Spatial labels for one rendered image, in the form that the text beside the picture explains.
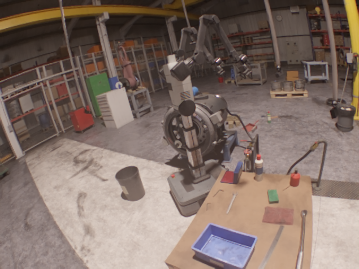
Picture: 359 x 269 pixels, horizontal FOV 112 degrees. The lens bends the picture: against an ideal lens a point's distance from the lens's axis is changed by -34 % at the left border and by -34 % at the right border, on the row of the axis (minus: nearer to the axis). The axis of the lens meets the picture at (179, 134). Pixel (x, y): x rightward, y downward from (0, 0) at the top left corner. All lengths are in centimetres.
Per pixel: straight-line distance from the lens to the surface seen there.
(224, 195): 144
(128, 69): 657
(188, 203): 184
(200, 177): 195
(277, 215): 127
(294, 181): 148
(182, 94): 157
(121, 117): 598
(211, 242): 117
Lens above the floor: 145
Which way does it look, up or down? 21 degrees down
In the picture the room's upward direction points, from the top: 13 degrees counter-clockwise
